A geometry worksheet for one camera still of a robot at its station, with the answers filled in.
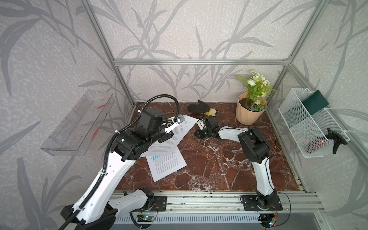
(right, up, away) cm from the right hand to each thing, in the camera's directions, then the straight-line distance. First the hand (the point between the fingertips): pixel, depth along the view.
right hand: (194, 132), depth 101 cm
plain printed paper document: (-7, +4, -26) cm, 27 cm away
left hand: (-12, +9, -36) cm, 39 cm away
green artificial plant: (+40, +30, -12) cm, 51 cm away
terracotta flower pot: (+36, +12, -4) cm, 38 cm away
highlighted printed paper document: (-20, -18, -14) cm, 31 cm away
